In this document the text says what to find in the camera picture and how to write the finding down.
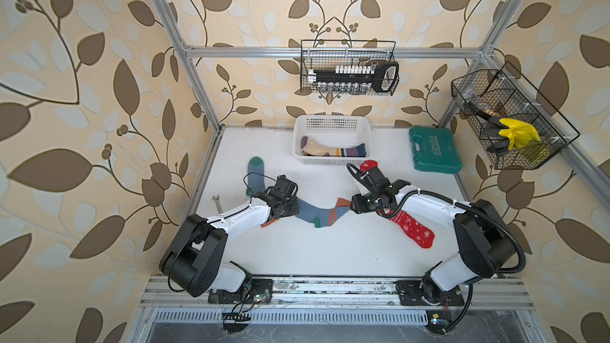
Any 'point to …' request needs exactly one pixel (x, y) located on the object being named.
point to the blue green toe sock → (321, 217)
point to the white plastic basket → (332, 140)
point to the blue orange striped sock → (256, 181)
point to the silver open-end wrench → (218, 204)
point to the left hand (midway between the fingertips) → (291, 204)
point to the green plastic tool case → (433, 150)
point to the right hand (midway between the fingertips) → (356, 205)
